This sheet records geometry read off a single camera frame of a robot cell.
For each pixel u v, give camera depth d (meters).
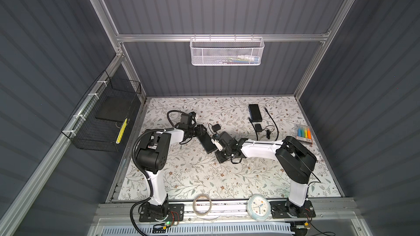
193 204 0.74
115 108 0.74
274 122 1.08
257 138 0.99
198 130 0.91
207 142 0.95
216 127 1.02
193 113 0.94
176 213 0.72
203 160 0.91
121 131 0.69
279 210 0.72
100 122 0.72
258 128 1.04
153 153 0.52
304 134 0.99
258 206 0.72
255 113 1.09
